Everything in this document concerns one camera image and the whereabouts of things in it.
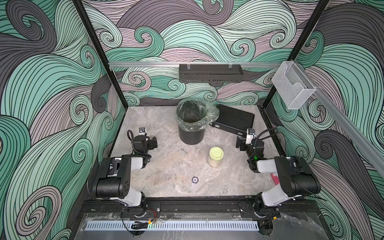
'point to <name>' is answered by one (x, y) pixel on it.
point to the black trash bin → (192, 138)
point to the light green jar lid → (216, 153)
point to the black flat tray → (235, 121)
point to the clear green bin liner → (193, 115)
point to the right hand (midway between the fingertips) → (244, 137)
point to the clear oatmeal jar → (214, 163)
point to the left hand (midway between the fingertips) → (146, 136)
